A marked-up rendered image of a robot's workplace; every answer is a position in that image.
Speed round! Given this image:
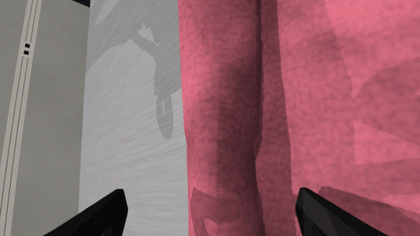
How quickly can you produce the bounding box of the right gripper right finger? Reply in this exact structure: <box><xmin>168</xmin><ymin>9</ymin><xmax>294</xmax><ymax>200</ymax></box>
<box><xmin>295</xmin><ymin>187</ymin><xmax>389</xmax><ymax>236</ymax></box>

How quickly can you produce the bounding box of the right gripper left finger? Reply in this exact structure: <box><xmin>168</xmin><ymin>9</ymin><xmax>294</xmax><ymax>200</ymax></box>
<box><xmin>43</xmin><ymin>189</ymin><xmax>128</xmax><ymax>236</ymax></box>

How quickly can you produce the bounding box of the pink towel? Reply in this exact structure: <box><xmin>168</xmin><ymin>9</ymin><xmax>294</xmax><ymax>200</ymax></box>
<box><xmin>178</xmin><ymin>0</ymin><xmax>420</xmax><ymax>236</ymax></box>

